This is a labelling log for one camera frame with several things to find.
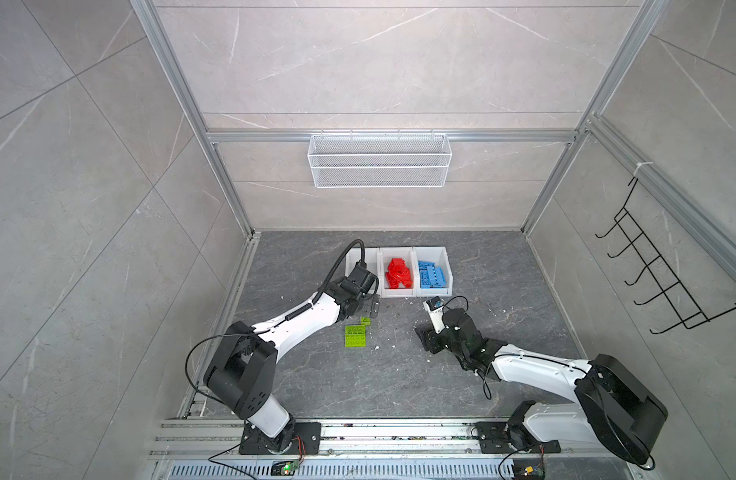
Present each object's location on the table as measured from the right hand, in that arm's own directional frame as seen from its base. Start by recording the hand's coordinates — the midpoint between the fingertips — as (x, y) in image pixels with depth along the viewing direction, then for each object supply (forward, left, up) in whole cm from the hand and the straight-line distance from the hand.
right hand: (424, 322), depth 89 cm
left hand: (+7, +19, +5) cm, 21 cm away
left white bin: (+23, +15, +1) cm, 28 cm away
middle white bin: (+27, +10, +1) cm, 28 cm away
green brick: (+4, +18, -5) cm, 19 cm away
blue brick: (+18, -5, -1) cm, 19 cm away
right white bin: (+28, -5, -2) cm, 29 cm away
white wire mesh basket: (+49, +12, +25) cm, 56 cm away
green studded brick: (-4, +21, -5) cm, 22 cm away
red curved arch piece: (+18, +7, +1) cm, 20 cm away
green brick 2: (-1, +21, -3) cm, 21 cm away
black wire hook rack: (-7, -50, +27) cm, 57 cm away
